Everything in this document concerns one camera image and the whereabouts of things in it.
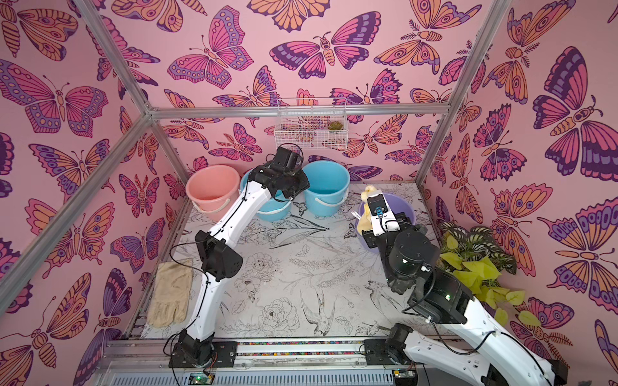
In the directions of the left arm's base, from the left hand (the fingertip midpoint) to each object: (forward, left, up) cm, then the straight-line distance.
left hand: (314, 183), depth 88 cm
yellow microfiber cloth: (-25, -14, +10) cm, 30 cm away
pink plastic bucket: (+8, +43, -11) cm, 45 cm away
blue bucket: (+15, -7, -15) cm, 22 cm away
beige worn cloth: (-32, +52, -24) cm, 65 cm away
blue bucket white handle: (-3, +15, -11) cm, 19 cm away
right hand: (-26, -17, +19) cm, 37 cm away
